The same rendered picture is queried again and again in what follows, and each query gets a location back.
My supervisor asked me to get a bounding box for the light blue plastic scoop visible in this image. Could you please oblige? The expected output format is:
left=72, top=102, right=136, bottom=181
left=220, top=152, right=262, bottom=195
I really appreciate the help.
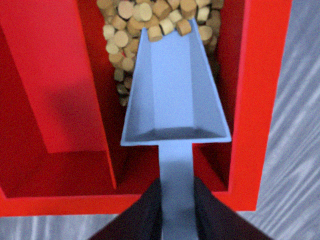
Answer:
left=121, top=17, right=231, bottom=240

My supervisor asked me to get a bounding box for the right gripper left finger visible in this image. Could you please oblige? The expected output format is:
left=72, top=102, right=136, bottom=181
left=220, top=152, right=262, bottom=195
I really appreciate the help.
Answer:
left=87, top=177, right=162, bottom=240

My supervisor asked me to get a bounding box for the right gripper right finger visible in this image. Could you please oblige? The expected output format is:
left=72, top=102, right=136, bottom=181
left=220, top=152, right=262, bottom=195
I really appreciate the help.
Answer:
left=194, top=176, right=274, bottom=240

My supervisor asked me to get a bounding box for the red divided box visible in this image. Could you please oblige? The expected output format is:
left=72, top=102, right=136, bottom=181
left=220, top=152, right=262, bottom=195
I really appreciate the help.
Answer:
left=0, top=0, right=292, bottom=217

